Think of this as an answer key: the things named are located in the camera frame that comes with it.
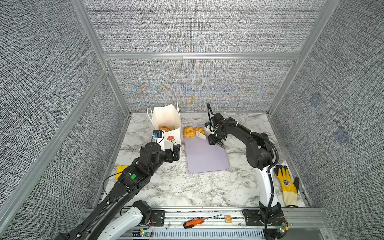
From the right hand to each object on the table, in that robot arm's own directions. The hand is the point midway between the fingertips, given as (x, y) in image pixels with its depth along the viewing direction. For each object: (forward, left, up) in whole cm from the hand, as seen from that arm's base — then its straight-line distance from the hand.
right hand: (213, 136), depth 101 cm
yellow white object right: (-33, -39, -1) cm, 51 cm away
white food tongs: (-1, +8, +2) cm, 8 cm away
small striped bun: (+5, +8, +1) cm, 10 cm away
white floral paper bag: (+6, +30, +12) cm, 33 cm away
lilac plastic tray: (-13, +8, -5) cm, 16 cm away
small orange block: (-48, -3, -2) cm, 48 cm away
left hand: (-20, +23, +23) cm, 38 cm away
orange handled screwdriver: (-50, +15, 0) cm, 53 cm away
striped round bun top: (+4, +32, +4) cm, 33 cm away
